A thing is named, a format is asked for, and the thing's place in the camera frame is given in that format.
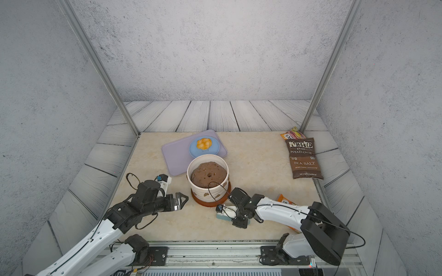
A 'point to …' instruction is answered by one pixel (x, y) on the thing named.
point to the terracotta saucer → (212, 203)
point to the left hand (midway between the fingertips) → (183, 200)
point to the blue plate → (195, 151)
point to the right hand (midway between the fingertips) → (236, 217)
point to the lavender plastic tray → (177, 153)
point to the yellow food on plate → (204, 144)
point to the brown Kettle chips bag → (303, 157)
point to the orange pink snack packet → (294, 134)
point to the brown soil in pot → (208, 175)
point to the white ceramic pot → (208, 195)
